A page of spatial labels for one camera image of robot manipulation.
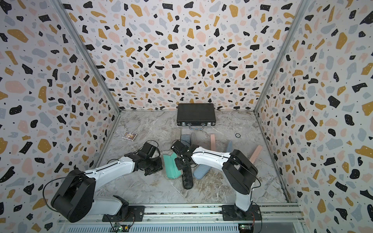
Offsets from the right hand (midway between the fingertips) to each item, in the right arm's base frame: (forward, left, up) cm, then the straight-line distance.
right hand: (179, 165), depth 87 cm
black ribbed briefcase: (+43, -9, 0) cm, 44 cm away
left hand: (-2, +8, 0) cm, 9 cm away
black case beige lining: (-7, -5, -1) cm, 9 cm away
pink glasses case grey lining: (+15, -20, +2) cm, 26 cm away
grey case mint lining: (+19, -2, -1) cm, 19 cm away
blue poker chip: (+26, -40, -5) cm, 47 cm away
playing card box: (+21, +38, -1) cm, 44 cm away
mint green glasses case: (0, +6, -4) cm, 7 cm away
